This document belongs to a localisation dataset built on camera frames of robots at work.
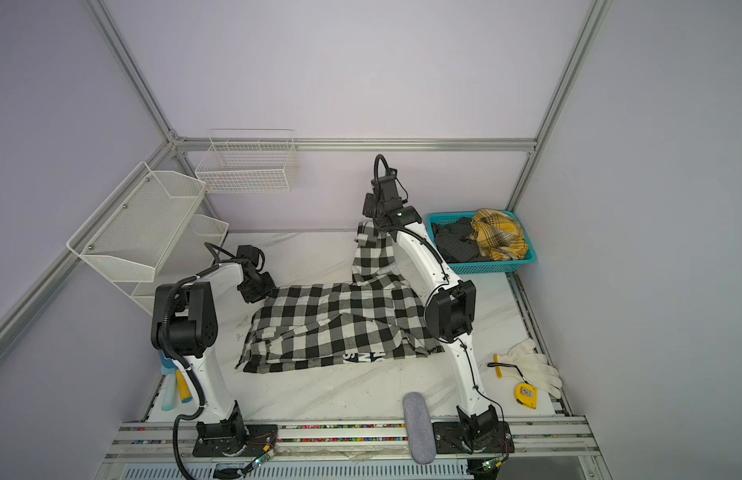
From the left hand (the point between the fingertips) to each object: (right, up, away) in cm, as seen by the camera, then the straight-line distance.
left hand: (267, 294), depth 100 cm
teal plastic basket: (+73, +9, +1) cm, 74 cm away
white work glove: (+84, -20, -14) cm, 87 cm away
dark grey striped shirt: (+66, +20, +9) cm, 69 cm away
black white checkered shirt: (+38, -7, -4) cm, 39 cm away
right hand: (+37, +31, -8) cm, 49 cm away
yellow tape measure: (+78, -25, -20) cm, 85 cm away
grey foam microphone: (+48, -31, -27) cm, 63 cm away
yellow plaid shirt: (+81, +20, +3) cm, 83 cm away
